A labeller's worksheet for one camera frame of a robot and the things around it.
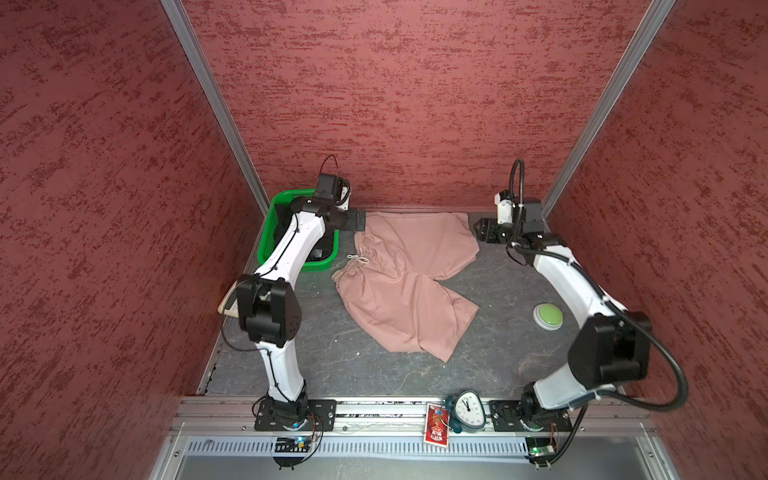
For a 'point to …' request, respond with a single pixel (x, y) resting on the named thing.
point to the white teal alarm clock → (466, 412)
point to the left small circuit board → (294, 444)
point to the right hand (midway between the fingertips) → (481, 232)
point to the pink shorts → (388, 286)
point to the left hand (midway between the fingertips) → (350, 226)
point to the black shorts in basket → (323, 248)
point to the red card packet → (437, 425)
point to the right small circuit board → (540, 449)
